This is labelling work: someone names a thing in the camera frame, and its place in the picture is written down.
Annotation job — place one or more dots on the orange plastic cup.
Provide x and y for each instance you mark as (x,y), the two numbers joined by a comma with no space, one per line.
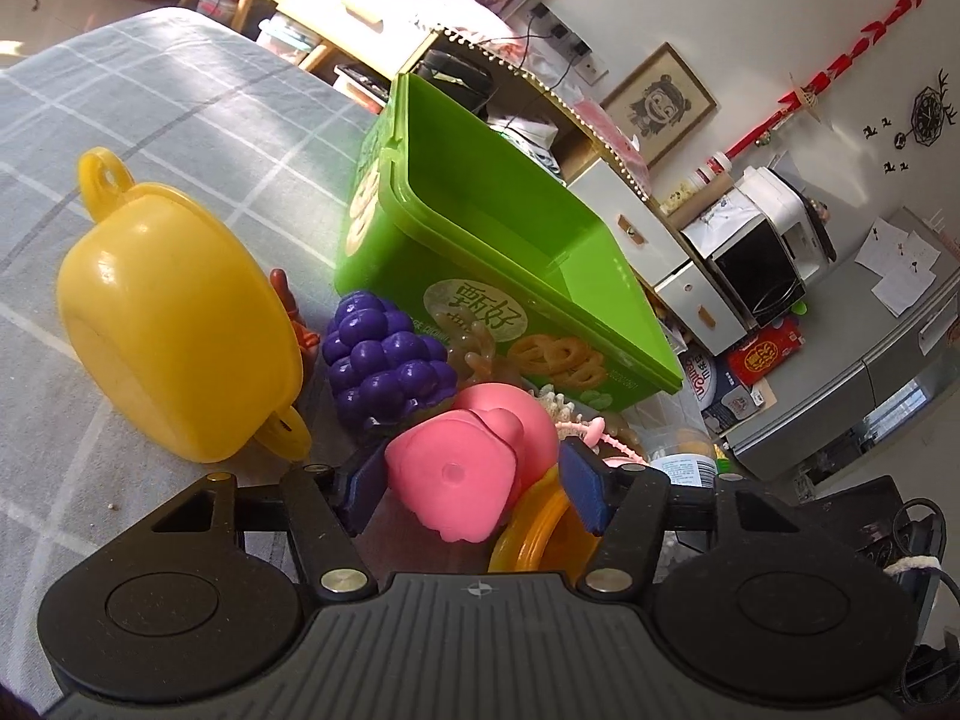
(544,534)

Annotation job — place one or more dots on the brown toy figurine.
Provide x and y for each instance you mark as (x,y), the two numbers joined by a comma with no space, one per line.
(308,340)

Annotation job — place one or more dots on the clear cotton swab jar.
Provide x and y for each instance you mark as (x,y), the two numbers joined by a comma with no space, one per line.
(673,438)

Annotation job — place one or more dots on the yellow toy pot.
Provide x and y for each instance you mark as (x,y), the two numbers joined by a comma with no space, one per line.
(176,323)

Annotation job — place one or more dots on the green plastic storage bin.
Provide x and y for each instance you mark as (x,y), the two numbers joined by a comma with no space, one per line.
(455,226)

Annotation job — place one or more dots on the white printer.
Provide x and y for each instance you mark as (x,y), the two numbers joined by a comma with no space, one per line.
(796,218)

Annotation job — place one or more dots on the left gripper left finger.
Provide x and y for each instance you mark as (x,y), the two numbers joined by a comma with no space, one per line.
(326,507)

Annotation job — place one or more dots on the grey refrigerator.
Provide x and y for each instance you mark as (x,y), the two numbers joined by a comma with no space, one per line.
(856,356)

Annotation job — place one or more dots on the grey checked tablecloth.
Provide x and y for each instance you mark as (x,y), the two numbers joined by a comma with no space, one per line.
(183,101)

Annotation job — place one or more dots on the black bag on shelf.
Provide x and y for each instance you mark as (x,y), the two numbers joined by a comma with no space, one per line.
(468,84)

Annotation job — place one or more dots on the black microwave oven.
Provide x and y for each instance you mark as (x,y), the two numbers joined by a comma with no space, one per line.
(747,255)

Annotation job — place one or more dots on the wooden tv cabinet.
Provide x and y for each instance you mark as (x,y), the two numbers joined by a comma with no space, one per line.
(592,153)

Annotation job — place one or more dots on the purple toy grapes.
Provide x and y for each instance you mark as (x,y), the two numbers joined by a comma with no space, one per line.
(380,370)

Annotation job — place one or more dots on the framed cartoon girl picture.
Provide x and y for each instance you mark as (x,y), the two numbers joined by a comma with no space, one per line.
(660,103)

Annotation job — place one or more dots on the translucent tan hand toy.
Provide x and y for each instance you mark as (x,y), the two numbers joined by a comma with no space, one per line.
(472,350)

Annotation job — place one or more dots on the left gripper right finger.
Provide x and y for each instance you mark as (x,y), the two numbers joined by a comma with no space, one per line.
(625,508)

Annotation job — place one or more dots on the beige starfish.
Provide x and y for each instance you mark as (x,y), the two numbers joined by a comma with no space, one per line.
(558,407)

